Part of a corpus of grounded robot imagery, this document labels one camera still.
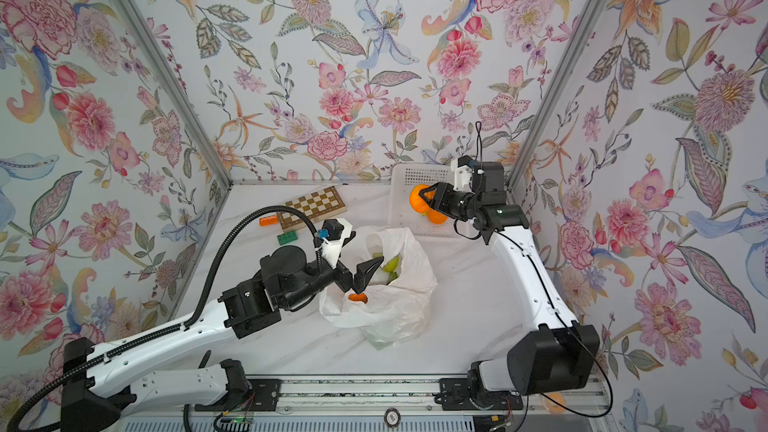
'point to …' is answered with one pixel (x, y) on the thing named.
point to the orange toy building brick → (269, 220)
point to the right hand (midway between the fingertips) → (424, 194)
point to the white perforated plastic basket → (405, 177)
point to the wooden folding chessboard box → (318, 205)
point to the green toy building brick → (287, 237)
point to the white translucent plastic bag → (396, 311)
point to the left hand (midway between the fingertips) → (372, 251)
